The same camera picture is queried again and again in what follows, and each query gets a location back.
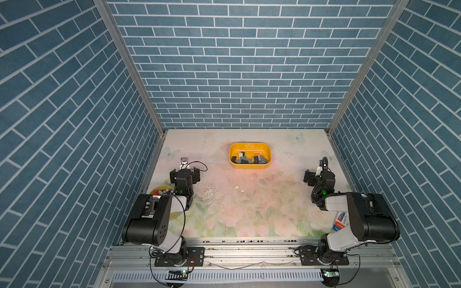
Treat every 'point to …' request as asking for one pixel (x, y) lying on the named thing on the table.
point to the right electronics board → (331, 276)
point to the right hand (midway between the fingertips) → (319, 171)
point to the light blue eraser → (243, 158)
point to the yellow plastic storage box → (250, 155)
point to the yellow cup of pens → (160, 188)
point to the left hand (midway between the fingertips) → (188, 167)
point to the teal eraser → (263, 160)
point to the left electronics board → (174, 275)
